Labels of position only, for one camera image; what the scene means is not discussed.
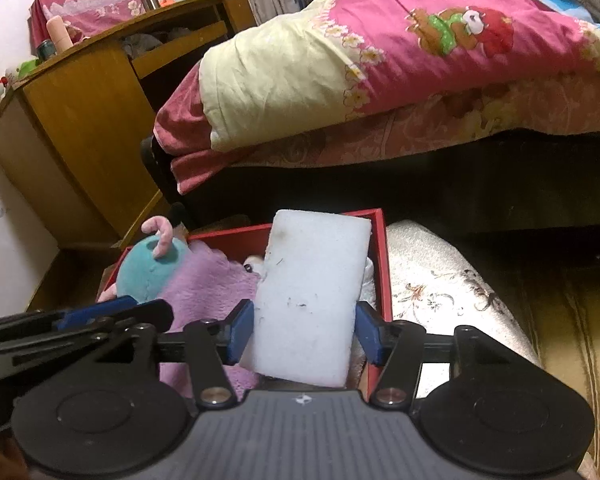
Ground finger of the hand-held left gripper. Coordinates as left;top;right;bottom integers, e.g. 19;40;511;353
12;299;175;367
0;295;138;345

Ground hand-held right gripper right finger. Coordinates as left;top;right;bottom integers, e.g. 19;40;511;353
356;301;537;409

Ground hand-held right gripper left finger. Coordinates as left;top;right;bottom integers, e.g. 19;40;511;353
94;300;255;409

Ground red box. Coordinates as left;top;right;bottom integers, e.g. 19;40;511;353
97;207;394;393

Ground white teddy bear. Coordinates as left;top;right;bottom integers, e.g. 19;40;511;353
242;254;377;308

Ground white foam sponge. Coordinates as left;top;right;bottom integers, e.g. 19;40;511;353
249;209;374;390

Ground floral tablecloth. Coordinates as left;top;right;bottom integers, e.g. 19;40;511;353
384;219;600;480

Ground wooden desk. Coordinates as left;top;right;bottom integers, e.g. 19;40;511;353
0;0;259;251

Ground bed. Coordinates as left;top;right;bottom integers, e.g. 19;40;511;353
140;0;600;251

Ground white and green plush toy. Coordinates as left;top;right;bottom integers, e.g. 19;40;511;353
6;58;40;81

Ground grey clothes on shelf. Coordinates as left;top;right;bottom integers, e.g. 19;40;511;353
119;27;193;57

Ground pink cartoon quilt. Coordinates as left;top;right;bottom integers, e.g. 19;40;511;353
153;0;600;196

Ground pink cylinder bottle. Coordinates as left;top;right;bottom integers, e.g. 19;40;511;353
46;15;72;52

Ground pink lace-trimmed cover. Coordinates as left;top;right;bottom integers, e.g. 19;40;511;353
28;0;154;56

